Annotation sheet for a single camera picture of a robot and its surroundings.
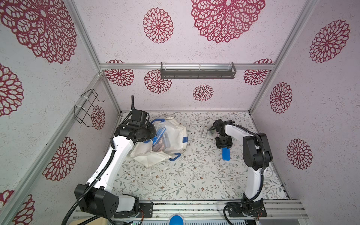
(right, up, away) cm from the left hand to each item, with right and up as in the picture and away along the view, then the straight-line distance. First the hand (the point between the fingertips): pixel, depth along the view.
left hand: (155, 133), depth 78 cm
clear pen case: (+33, 0, +28) cm, 44 cm away
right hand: (+44, -9, +20) cm, 49 cm away
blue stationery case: (+45, -15, +17) cm, 51 cm away
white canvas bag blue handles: (+7, -7, +22) cm, 24 cm away
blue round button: (+12, -43, -8) cm, 45 cm away
